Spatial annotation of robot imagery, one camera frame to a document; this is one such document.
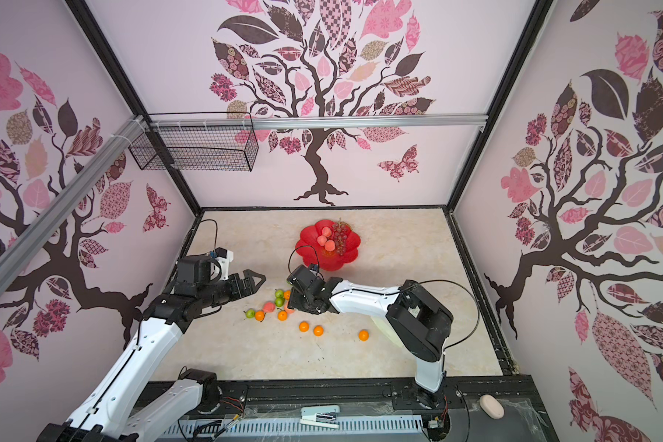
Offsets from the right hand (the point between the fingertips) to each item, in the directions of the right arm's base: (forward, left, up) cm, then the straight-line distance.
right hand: (292, 299), depth 86 cm
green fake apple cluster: (+2, +5, -5) cm, 8 cm away
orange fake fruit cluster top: (+4, +3, -5) cm, 7 cm away
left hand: (-1, +9, +11) cm, 14 cm away
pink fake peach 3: (+25, -12, -4) cm, 28 cm away
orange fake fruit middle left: (-7, -4, -5) cm, 9 cm away
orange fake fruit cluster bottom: (-4, +4, -5) cm, 7 cm away
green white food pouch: (-9, -30, -4) cm, 32 cm away
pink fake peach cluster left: (0, +8, -5) cm, 10 cm away
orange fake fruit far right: (-10, -22, -5) cm, 25 cm away
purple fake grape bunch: (+30, -16, -2) cm, 34 cm away
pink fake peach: (+31, -11, -3) cm, 33 cm away
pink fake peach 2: (+27, -8, -4) cm, 29 cm away
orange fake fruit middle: (-8, -8, -6) cm, 13 cm away
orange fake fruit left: (-3, +11, -5) cm, 12 cm away
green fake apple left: (-3, +14, -4) cm, 15 cm away
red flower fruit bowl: (+21, -5, -4) cm, 22 cm away
